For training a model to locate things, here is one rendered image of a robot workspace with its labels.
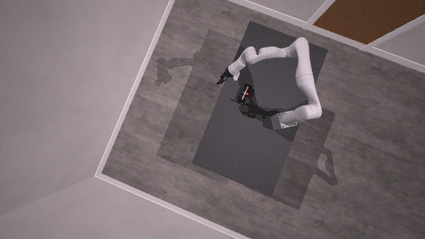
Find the grey power strip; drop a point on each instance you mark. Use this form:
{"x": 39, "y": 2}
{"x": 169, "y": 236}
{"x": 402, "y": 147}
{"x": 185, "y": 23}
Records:
{"x": 244, "y": 93}

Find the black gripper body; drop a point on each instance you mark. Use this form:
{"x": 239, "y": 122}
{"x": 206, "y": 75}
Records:
{"x": 228, "y": 74}

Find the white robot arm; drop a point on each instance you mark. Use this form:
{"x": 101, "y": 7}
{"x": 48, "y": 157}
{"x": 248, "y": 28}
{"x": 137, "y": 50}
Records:
{"x": 304, "y": 75}

